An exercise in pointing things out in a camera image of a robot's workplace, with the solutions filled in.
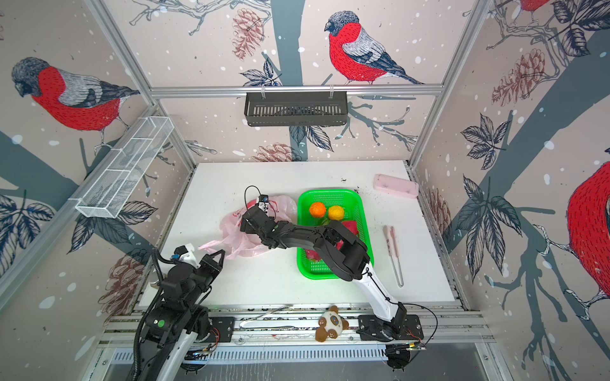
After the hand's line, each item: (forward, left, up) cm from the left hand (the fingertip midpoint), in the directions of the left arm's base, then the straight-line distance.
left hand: (223, 251), depth 76 cm
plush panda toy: (-19, -35, -12) cm, 41 cm away
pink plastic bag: (+3, -3, 0) cm, 4 cm away
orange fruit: (+21, -32, -8) cm, 39 cm away
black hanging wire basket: (+63, -17, +13) cm, 67 cm away
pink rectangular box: (+37, -70, -12) cm, 80 cm away
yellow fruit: (+20, -39, -8) cm, 45 cm away
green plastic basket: (+23, -47, -9) cm, 53 cm away
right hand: (+17, -4, -9) cm, 19 cm away
